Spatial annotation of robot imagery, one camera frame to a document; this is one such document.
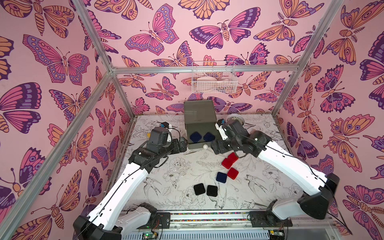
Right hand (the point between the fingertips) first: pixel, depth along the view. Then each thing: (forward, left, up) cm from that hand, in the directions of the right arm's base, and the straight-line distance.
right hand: (214, 145), depth 74 cm
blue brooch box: (-7, -6, -24) cm, 25 cm away
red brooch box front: (-4, -12, -23) cm, 27 cm away
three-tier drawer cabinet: (+21, +7, -4) cm, 22 cm away
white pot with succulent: (+32, -16, -12) cm, 38 cm away
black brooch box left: (-14, +7, -23) cm, 28 cm away
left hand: (+1, +16, +1) cm, 16 cm away
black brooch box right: (-15, 0, -23) cm, 27 cm away
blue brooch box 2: (+12, +2, -9) cm, 15 cm away
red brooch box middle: (+2, -10, -23) cm, 25 cm away
